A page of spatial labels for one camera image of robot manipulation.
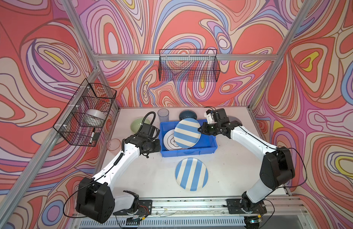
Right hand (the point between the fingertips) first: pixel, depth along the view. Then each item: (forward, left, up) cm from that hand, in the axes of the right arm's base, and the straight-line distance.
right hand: (199, 132), depth 87 cm
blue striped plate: (-21, +6, -15) cm, 26 cm away
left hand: (-8, +24, -2) cm, 25 cm away
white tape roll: (-2, +55, +19) cm, 59 cm away
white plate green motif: (0, +19, -12) cm, 23 cm away
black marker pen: (-8, +57, +12) cm, 59 cm away
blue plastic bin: (+1, -7, -17) cm, 19 cm away
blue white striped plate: (+2, +7, -4) cm, 8 cm away
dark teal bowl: (+24, +5, -9) cm, 26 cm away
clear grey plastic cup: (+17, +23, -1) cm, 29 cm away
